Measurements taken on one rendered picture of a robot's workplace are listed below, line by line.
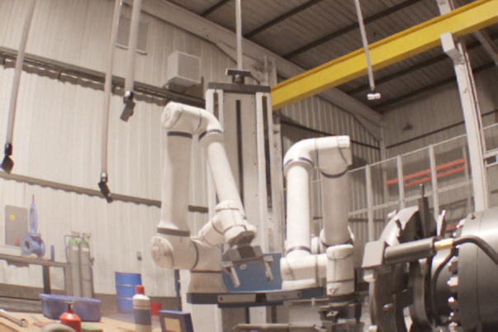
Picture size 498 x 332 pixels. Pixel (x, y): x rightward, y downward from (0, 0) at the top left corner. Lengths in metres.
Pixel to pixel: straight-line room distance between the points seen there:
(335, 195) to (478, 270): 0.80
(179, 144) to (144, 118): 9.25
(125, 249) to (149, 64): 4.50
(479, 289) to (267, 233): 1.28
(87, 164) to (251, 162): 7.95
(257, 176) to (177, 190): 0.60
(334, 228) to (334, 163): 0.38
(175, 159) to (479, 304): 1.46
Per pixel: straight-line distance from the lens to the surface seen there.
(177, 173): 2.15
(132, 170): 10.90
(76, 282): 9.31
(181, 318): 1.83
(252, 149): 2.64
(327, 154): 1.96
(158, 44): 12.34
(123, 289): 9.61
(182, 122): 2.18
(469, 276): 1.77
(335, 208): 2.15
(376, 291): 1.81
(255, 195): 2.59
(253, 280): 2.45
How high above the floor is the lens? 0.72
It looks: 19 degrees up
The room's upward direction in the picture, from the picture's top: 3 degrees counter-clockwise
